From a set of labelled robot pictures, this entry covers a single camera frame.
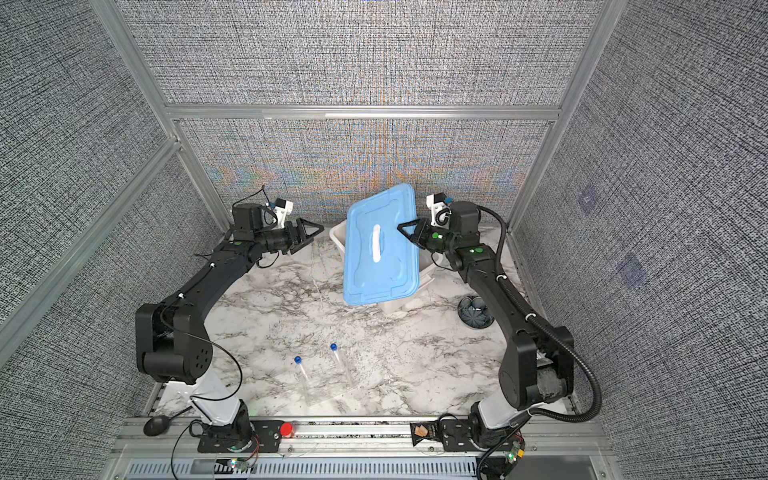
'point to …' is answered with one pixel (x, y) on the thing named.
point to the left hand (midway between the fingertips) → (318, 233)
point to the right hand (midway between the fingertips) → (399, 226)
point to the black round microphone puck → (156, 425)
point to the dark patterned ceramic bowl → (473, 312)
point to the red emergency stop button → (286, 428)
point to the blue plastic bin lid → (381, 261)
